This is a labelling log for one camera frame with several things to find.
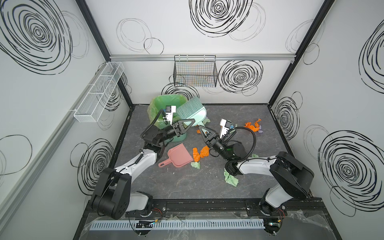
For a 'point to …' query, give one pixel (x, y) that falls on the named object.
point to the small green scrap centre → (195, 164)
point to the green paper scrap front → (230, 179)
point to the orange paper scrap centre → (204, 152)
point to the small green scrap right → (254, 155)
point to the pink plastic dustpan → (178, 156)
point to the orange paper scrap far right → (255, 127)
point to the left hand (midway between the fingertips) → (195, 123)
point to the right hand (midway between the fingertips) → (198, 129)
